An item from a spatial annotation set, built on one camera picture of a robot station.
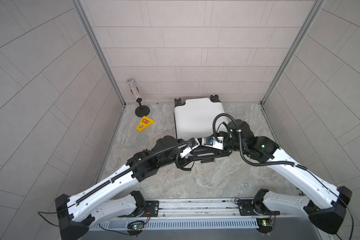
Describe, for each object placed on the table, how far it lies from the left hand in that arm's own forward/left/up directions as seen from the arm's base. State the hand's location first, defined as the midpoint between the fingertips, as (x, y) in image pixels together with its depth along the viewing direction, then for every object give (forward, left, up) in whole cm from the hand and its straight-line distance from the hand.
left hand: (194, 149), depth 67 cm
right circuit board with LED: (-26, -33, -23) cm, 48 cm away
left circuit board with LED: (-26, +25, -20) cm, 41 cm away
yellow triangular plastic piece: (+32, +33, -22) cm, 51 cm away
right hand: (+4, -7, +1) cm, 8 cm away
